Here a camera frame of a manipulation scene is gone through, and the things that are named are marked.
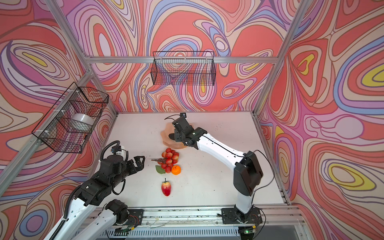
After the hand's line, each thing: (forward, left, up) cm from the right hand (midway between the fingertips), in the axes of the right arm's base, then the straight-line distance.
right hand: (181, 135), depth 86 cm
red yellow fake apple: (-25, +8, -13) cm, 30 cm away
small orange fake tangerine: (-15, +4, -14) cm, 21 cm away
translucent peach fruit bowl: (+15, +10, -13) cm, 22 cm away
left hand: (-16, +20, +2) cm, 25 cm away
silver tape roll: (-2, +46, +17) cm, 49 cm away
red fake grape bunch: (-9, +8, -11) cm, 16 cm away
